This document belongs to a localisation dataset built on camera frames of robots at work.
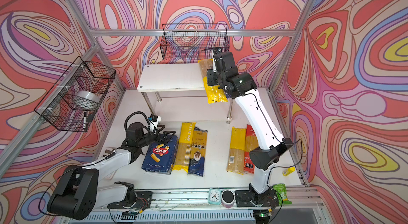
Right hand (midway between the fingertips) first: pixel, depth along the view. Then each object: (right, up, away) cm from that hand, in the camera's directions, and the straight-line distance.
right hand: (214, 76), depth 72 cm
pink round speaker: (+6, -54, -2) cm, 55 cm away
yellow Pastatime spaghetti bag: (-16, -37, +17) cm, 44 cm away
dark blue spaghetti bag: (-9, -43, +11) cm, 46 cm away
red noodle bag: (+23, -35, +18) cm, 46 cm away
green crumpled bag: (+33, -54, +4) cm, 63 cm away
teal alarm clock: (0, -56, +1) cm, 56 cm away
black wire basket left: (-66, -12, +1) cm, 67 cm away
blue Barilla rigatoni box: (-27, -40, +8) cm, 49 cm away
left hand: (-23, -26, +13) cm, 38 cm away
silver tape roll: (-57, -10, -2) cm, 58 cm away
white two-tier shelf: (-18, -7, +1) cm, 19 cm away
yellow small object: (+37, -45, +4) cm, 58 cm away
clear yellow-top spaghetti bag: (+13, -39, +14) cm, 43 cm away
